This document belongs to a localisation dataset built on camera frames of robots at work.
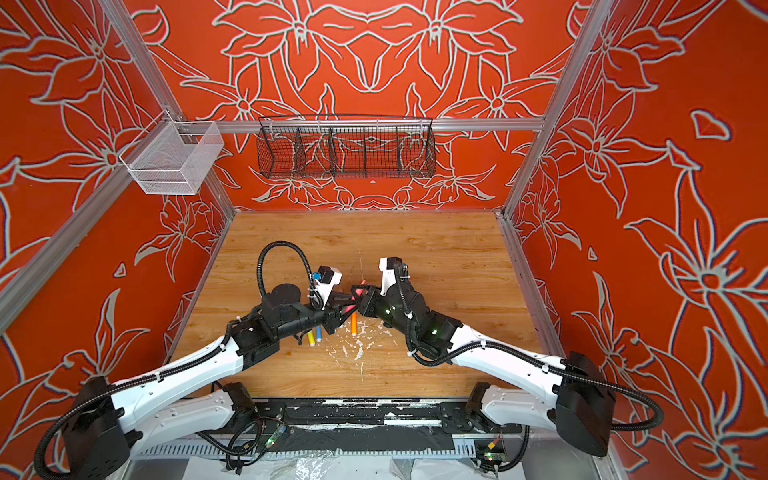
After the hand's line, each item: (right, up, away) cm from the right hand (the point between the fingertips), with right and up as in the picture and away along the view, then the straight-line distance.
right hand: (344, 290), depth 70 cm
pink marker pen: (+4, 0, 0) cm, 4 cm away
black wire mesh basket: (-4, +44, +30) cm, 53 cm away
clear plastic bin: (-57, +38, +22) cm, 72 cm away
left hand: (+3, -2, +1) cm, 4 cm away
